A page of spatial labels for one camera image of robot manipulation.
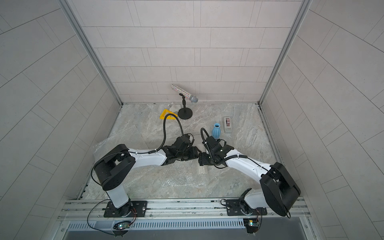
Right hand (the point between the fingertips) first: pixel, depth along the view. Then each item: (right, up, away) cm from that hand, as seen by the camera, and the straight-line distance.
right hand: (203, 161), depth 84 cm
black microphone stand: (-13, +28, +25) cm, 39 cm away
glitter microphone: (-6, +36, +5) cm, 37 cm away
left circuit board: (-36, -22, -20) cm, 46 cm away
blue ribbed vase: (+9, +16, +7) cm, 20 cm away
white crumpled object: (-20, +32, +27) cm, 46 cm away
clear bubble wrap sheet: (-12, -7, -2) cm, 14 cm away
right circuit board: (+22, -24, -16) cm, 37 cm away
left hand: (0, +3, +3) cm, 5 cm away
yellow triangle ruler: (-27, +29, +28) cm, 48 cm away
